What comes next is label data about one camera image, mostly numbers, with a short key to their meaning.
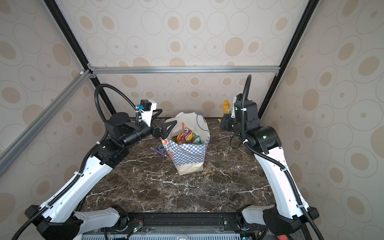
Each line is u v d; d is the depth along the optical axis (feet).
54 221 1.21
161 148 3.33
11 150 1.71
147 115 1.65
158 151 3.28
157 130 1.76
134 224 2.38
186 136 3.13
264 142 1.30
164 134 1.81
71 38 2.52
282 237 2.25
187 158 2.66
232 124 1.73
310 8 2.25
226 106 2.19
